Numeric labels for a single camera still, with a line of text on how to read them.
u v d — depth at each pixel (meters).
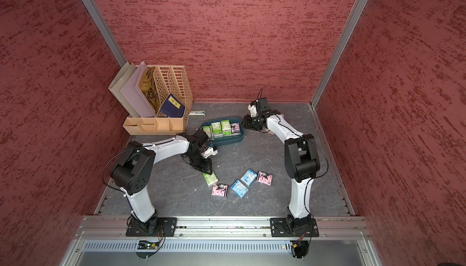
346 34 0.87
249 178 0.85
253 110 0.90
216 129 1.00
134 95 0.92
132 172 0.49
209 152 0.87
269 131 0.84
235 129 1.03
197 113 1.12
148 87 1.00
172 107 1.06
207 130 0.98
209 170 0.87
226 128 1.01
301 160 0.52
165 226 0.74
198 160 0.79
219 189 0.82
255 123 0.83
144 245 0.72
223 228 0.76
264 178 0.85
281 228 0.73
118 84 0.88
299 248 0.68
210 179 0.85
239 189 0.83
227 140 0.97
